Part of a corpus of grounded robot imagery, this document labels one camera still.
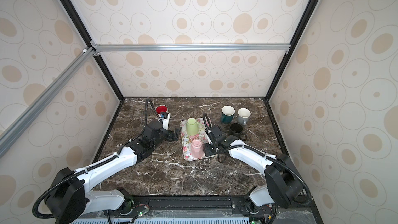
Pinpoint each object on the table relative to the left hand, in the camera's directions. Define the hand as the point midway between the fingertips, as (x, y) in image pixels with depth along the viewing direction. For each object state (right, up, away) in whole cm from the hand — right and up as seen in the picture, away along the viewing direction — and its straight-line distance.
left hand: (178, 125), depth 81 cm
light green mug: (+6, -2, +11) cm, 13 cm away
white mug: (-16, +10, +24) cm, 30 cm away
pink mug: (+10, -14, +2) cm, 17 cm away
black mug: (+34, -4, +17) cm, 38 cm away
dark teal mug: (+29, +6, +17) cm, 34 cm away
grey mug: (+39, +5, +19) cm, 44 cm away
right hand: (+18, -13, +6) cm, 23 cm away
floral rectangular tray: (+3, -10, +16) cm, 19 cm away
